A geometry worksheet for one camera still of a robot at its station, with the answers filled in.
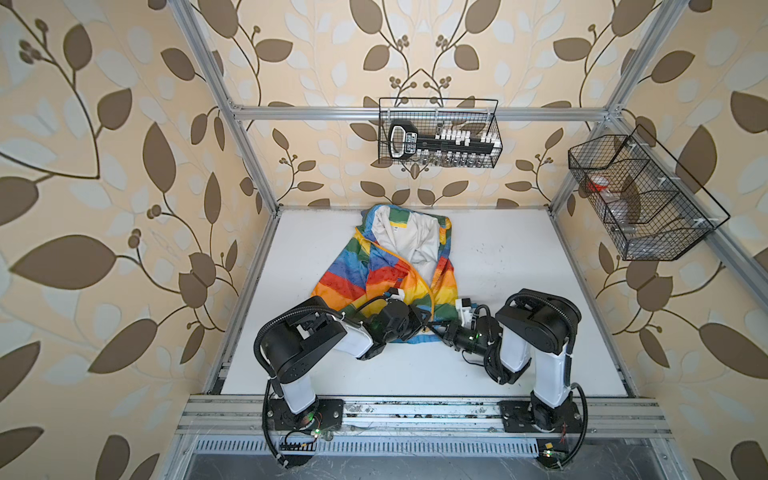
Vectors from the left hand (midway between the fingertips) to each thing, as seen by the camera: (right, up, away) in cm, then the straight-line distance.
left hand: (437, 313), depth 86 cm
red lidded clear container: (+43, +37, -5) cm, 57 cm away
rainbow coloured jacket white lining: (-10, +17, +20) cm, 28 cm away
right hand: (-3, -5, +1) cm, 6 cm away
